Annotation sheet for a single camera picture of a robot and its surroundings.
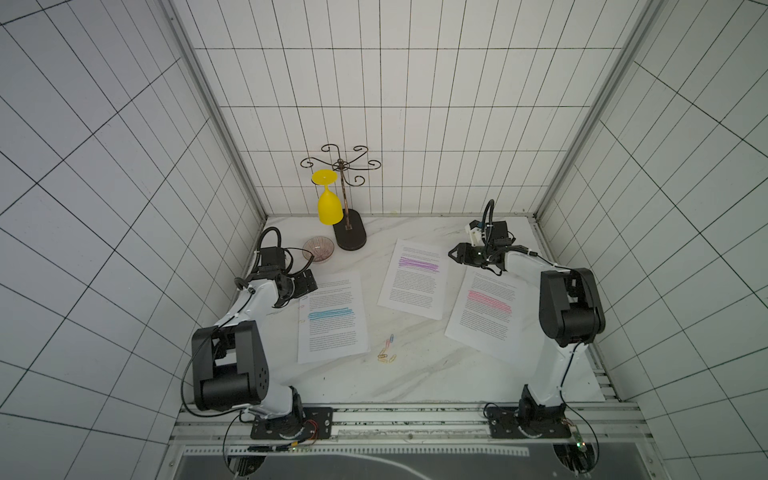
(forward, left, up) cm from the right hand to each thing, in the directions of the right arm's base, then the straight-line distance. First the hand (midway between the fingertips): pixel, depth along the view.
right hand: (460, 248), depth 100 cm
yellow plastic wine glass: (-1, +42, +18) cm, 46 cm away
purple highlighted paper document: (-9, +15, -7) cm, 19 cm away
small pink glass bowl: (+1, +50, -4) cm, 50 cm away
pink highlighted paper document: (-20, -10, -8) cm, 24 cm away
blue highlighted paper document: (-26, +41, -7) cm, 49 cm away
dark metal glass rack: (+11, +40, -7) cm, 42 cm away
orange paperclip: (-36, +21, -7) cm, 43 cm away
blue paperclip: (-30, +22, -7) cm, 38 cm away
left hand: (-20, +51, 0) cm, 54 cm away
